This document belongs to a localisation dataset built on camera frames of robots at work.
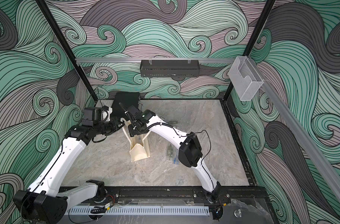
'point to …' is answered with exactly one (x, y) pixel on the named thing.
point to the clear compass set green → (170, 152)
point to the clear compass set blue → (175, 155)
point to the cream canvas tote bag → (138, 147)
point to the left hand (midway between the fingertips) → (123, 122)
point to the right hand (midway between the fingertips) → (133, 133)
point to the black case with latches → (126, 100)
